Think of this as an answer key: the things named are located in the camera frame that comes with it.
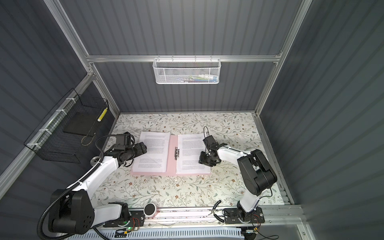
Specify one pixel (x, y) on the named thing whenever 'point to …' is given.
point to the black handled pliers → (213, 211)
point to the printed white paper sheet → (155, 160)
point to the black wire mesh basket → (63, 136)
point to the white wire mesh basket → (187, 71)
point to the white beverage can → (94, 160)
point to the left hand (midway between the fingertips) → (140, 149)
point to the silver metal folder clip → (176, 153)
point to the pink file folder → (170, 168)
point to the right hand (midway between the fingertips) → (202, 163)
